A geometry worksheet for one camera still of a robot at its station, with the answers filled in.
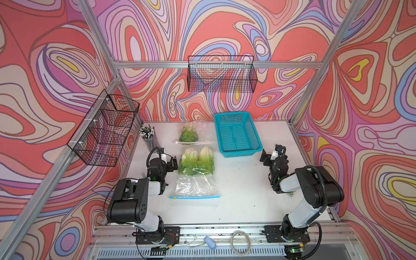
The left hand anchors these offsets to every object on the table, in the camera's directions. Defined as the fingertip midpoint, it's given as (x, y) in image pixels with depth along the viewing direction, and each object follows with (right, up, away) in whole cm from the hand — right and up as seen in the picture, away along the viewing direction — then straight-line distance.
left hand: (169, 157), depth 94 cm
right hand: (+61, +2, +1) cm, 61 cm away
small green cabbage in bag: (+10, +14, +8) cm, 19 cm away
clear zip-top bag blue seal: (+16, -10, -8) cm, 21 cm away
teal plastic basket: (+44, +14, +18) cm, 49 cm away
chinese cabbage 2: (+22, -1, -3) cm, 22 cm away
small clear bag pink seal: (+15, +16, +14) cm, 26 cm away
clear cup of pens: (-12, +15, -2) cm, 19 cm away
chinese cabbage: (+12, -2, -5) cm, 13 cm away
